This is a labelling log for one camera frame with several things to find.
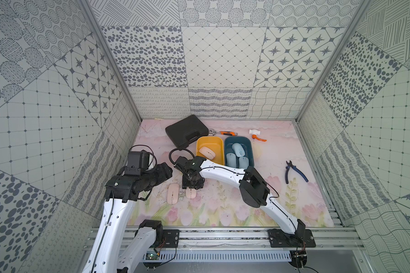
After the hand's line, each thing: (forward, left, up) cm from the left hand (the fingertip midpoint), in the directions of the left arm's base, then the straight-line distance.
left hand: (169, 173), depth 70 cm
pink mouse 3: (+25, -14, -21) cm, 35 cm away
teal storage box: (+32, -39, -19) cm, 54 cm away
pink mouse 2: (0, -7, -21) cm, 23 cm away
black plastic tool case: (+40, +1, -18) cm, 44 cm away
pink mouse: (0, +2, -21) cm, 21 cm away
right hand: (+3, -7, -22) cm, 23 cm away
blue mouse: (+18, -36, -20) cm, 45 cm away
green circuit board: (-27, +8, -25) cm, 37 cm away
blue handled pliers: (+19, -63, -23) cm, 70 cm away
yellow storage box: (+31, -19, -19) cm, 41 cm away
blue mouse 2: (+27, -33, -20) cm, 47 cm away
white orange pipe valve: (+41, -46, -20) cm, 65 cm away
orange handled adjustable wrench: (+43, -27, -23) cm, 56 cm away
